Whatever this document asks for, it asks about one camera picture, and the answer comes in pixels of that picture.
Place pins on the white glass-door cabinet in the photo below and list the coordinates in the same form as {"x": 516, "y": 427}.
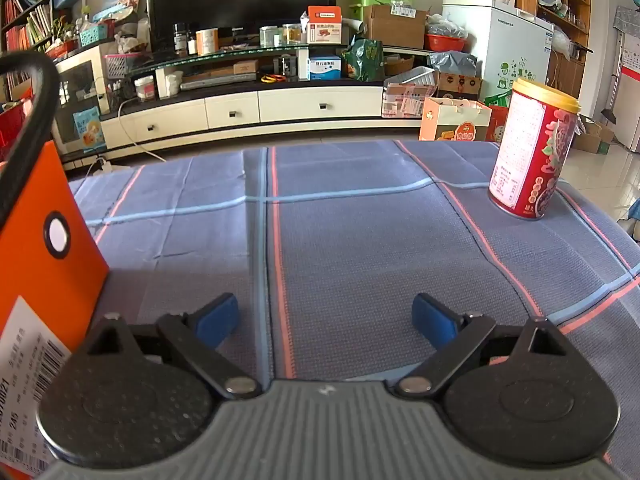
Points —
{"x": 80, "y": 95}

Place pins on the brown cardboard box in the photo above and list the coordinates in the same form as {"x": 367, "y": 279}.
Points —
{"x": 390, "y": 27}

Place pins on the green snack bag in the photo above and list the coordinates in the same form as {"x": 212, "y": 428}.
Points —
{"x": 364, "y": 60}

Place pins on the white jar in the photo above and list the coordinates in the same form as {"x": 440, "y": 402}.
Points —
{"x": 207, "y": 42}

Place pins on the pink plastic basket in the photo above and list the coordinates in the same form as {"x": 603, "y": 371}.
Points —
{"x": 122, "y": 64}

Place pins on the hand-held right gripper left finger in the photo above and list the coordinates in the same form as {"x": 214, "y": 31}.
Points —
{"x": 217, "y": 317}

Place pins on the blue and white carton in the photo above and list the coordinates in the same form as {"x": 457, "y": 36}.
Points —
{"x": 325, "y": 67}

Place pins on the orange cardboard box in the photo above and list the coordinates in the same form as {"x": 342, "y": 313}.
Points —
{"x": 30, "y": 280}

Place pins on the brown printed carton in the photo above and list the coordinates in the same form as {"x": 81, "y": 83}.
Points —
{"x": 459, "y": 86}

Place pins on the red can with yellow lid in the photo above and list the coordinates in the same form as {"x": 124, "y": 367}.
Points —
{"x": 530, "y": 160}

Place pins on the white crate with packets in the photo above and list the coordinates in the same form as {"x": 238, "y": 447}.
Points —
{"x": 410, "y": 92}

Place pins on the teal plastic basket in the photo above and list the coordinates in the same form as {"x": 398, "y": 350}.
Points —
{"x": 95, "y": 34}

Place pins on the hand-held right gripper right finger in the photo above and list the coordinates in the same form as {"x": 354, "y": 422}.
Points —
{"x": 432, "y": 320}

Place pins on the white TV cabinet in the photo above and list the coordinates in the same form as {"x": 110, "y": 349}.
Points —
{"x": 300, "y": 105}

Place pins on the white chest freezer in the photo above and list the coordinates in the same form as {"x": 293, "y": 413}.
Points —
{"x": 500, "y": 45}

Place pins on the dark bookshelf with books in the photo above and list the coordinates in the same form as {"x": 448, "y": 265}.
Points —
{"x": 25, "y": 10}

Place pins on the orange and white carton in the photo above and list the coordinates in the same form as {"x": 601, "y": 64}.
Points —
{"x": 325, "y": 25}

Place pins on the red plastic basin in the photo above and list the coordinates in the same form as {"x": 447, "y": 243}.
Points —
{"x": 445, "y": 43}

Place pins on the orange gift bag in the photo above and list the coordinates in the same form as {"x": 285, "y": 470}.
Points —
{"x": 452, "y": 120}

